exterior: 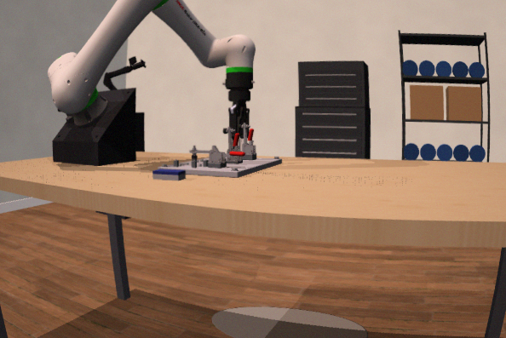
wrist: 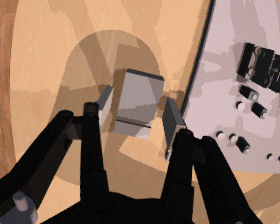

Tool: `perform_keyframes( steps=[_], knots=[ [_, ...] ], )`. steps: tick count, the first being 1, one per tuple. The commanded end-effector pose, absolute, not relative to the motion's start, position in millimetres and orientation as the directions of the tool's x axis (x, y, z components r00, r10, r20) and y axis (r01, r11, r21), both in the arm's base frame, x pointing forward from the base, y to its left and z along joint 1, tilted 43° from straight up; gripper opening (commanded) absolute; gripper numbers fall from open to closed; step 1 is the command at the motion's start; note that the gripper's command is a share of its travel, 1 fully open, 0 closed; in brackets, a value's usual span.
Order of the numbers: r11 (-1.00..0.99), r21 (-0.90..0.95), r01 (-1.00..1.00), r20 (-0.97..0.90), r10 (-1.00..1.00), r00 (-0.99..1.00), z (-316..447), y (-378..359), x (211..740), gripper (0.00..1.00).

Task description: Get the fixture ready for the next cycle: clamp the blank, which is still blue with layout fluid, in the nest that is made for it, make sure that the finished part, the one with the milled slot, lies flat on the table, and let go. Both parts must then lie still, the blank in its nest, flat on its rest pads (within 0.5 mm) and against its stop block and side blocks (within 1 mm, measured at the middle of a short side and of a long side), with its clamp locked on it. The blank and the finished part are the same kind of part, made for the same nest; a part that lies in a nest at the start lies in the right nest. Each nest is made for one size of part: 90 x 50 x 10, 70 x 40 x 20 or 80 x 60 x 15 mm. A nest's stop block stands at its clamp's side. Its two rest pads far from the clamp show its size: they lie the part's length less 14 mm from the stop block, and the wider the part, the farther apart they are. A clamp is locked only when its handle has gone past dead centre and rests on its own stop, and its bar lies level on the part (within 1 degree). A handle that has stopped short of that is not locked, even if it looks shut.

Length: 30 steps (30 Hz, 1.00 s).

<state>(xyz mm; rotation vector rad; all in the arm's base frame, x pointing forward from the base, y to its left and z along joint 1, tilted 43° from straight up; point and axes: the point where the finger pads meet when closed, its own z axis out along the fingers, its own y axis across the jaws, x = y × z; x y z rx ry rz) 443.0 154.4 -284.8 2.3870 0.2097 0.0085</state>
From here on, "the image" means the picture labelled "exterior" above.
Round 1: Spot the blue rectangular block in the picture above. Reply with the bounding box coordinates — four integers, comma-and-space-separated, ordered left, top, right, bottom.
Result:
152, 169, 186, 180

